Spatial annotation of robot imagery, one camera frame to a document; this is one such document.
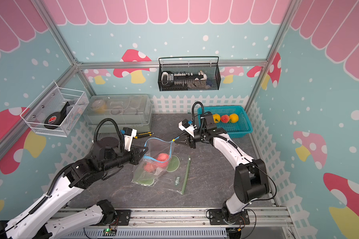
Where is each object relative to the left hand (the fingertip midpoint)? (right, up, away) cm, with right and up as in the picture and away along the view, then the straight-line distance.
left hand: (147, 151), depth 66 cm
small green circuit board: (-21, -41, +7) cm, 46 cm away
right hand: (+13, +4, +11) cm, 17 cm away
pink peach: (+6, -4, +6) cm, 9 cm away
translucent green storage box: (-17, +22, +33) cm, 43 cm away
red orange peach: (+47, +18, +44) cm, 66 cm away
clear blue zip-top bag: (+2, -3, +12) cm, 13 cm away
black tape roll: (-46, +14, +4) cm, 48 cm away
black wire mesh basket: (+34, +48, +30) cm, 66 cm away
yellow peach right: (+53, +18, +43) cm, 71 cm away
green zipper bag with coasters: (+11, -18, +19) cm, 29 cm away
